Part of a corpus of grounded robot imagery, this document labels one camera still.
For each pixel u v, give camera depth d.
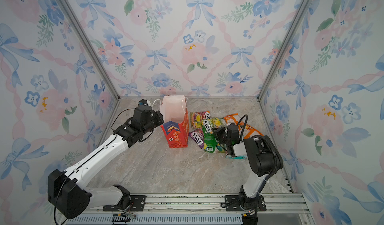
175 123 0.75
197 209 0.74
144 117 0.59
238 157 0.89
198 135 0.95
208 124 0.97
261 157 0.49
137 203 0.74
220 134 0.86
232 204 0.72
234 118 1.03
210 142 0.92
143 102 0.70
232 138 0.76
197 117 1.05
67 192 0.38
